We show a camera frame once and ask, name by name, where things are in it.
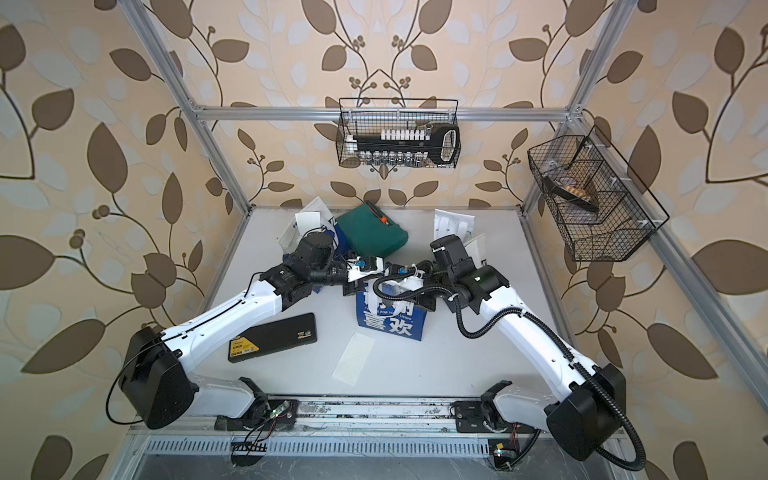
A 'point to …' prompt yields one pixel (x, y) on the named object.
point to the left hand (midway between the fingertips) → (376, 262)
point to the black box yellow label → (286, 335)
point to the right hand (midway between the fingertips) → (401, 286)
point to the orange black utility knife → (379, 214)
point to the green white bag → (450, 223)
